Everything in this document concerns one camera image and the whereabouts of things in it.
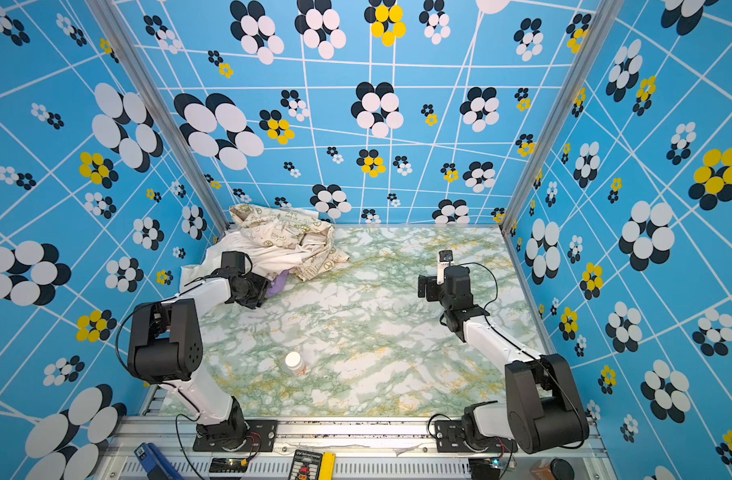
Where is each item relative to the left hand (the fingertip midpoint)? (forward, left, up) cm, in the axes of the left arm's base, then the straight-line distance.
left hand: (273, 285), depth 98 cm
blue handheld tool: (-49, +15, 0) cm, 51 cm away
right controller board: (-49, -61, -5) cm, 78 cm away
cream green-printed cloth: (+20, -11, +2) cm, 23 cm away
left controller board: (-48, +2, -7) cm, 49 cm away
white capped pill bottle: (-27, -12, +3) cm, 30 cm away
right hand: (-2, -53, +9) cm, 54 cm away
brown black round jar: (-49, -71, +6) cm, 87 cm away
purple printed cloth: (+2, -1, -1) cm, 2 cm away
